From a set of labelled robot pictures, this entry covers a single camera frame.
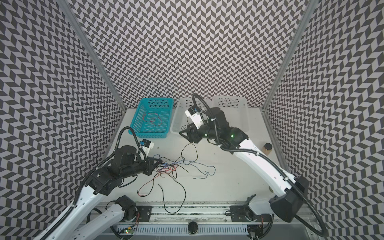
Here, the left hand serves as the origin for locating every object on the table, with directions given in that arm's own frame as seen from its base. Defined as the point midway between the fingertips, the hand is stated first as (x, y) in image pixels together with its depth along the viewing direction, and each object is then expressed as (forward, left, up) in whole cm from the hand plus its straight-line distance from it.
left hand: (161, 161), depth 70 cm
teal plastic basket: (+42, +17, -18) cm, 49 cm away
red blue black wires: (+13, -11, -21) cm, 27 cm away
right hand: (+11, -12, +12) cm, 20 cm away
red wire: (+41, +20, -20) cm, 50 cm away
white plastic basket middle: (+41, -4, -17) cm, 44 cm away
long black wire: (-10, -10, -22) cm, 26 cm away
